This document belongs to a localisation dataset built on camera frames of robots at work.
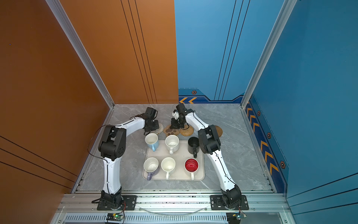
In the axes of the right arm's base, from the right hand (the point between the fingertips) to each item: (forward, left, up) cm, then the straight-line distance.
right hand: (170, 127), depth 105 cm
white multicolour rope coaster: (-4, +8, +1) cm, 9 cm away
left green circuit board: (-55, +25, -2) cm, 61 cm away
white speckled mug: (-13, -2, 0) cm, 13 cm away
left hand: (+1, +10, +1) cm, 10 cm away
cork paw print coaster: (-3, +2, 0) cm, 4 cm away
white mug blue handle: (-14, +11, +3) cm, 18 cm away
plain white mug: (-30, -1, +2) cm, 30 cm away
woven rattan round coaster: (-3, -13, 0) cm, 13 cm away
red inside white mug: (-29, -15, 0) cm, 33 cm away
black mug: (-17, -17, +2) cm, 24 cm away
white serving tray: (-23, -8, -1) cm, 24 cm away
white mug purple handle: (-29, +10, +1) cm, 31 cm away
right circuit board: (-55, -36, -3) cm, 66 cm away
